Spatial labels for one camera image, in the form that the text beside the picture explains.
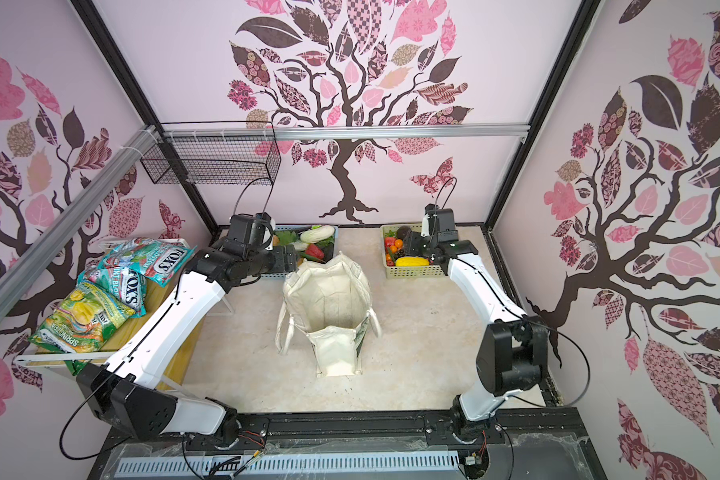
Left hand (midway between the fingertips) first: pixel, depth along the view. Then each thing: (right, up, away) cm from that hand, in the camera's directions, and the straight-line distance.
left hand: (284, 260), depth 77 cm
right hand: (+36, +7, +10) cm, 38 cm away
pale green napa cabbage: (+4, +9, +28) cm, 30 cm away
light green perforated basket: (+36, -5, +23) cm, 43 cm away
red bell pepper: (+4, +3, +26) cm, 26 cm away
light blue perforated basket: (+9, +3, +26) cm, 28 cm away
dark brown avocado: (+35, +10, +32) cm, 49 cm away
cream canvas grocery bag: (+9, -14, +20) cm, 26 cm away
